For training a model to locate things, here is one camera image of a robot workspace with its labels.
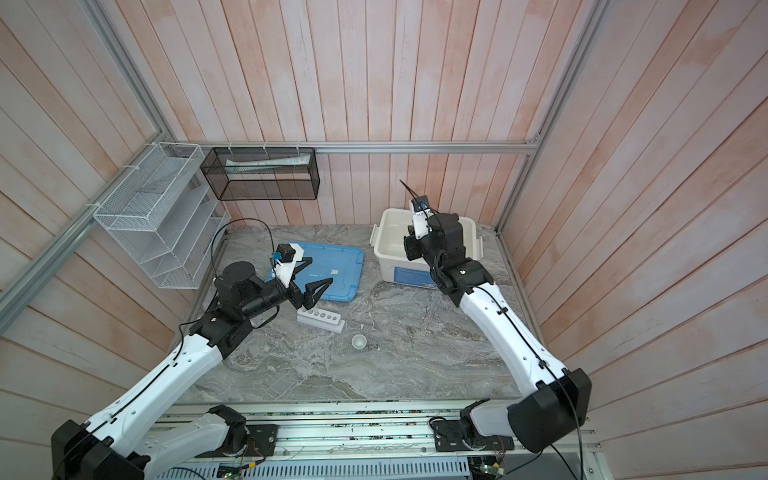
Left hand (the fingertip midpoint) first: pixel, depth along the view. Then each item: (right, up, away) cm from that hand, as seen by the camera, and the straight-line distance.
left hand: (321, 275), depth 71 cm
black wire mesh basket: (-27, +34, +33) cm, 55 cm away
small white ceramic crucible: (+8, -21, +19) cm, 29 cm away
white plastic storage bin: (+17, +12, +28) cm, 35 cm away
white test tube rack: (-2, -15, +20) cm, 25 cm away
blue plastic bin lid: (0, +2, +41) cm, 41 cm away
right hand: (+23, +13, +5) cm, 26 cm away
